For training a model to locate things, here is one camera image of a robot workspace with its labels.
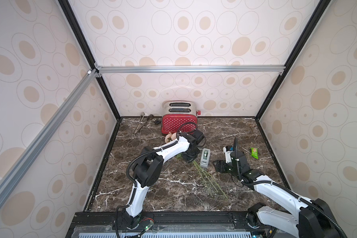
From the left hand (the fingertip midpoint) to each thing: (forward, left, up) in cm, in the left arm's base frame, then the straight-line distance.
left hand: (201, 157), depth 90 cm
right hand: (-3, -12, +2) cm, 13 cm away
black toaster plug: (+34, +31, -6) cm, 47 cm away
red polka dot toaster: (+24, +14, +11) cm, 30 cm away
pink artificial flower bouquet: (-14, -5, -3) cm, 15 cm away
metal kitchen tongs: (+38, +38, -5) cm, 54 cm away
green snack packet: (+7, -36, -5) cm, 37 cm away
